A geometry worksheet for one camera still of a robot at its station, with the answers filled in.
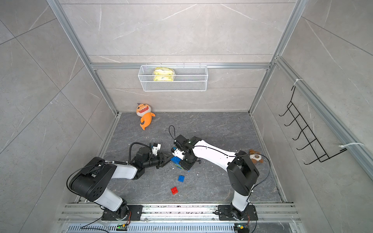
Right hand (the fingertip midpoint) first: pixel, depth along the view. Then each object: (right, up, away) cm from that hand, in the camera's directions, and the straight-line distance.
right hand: (187, 164), depth 84 cm
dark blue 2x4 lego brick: (-7, +2, +1) cm, 7 cm away
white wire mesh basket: (-1, +57, +17) cm, 59 cm away
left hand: (-8, +5, +2) cm, 10 cm away
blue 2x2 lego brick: (-4, -8, 0) cm, 9 cm away
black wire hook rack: (+55, +11, -26) cm, 62 cm away
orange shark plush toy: (-35, +34, +27) cm, 56 cm away
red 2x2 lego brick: (-7, -13, -4) cm, 16 cm away
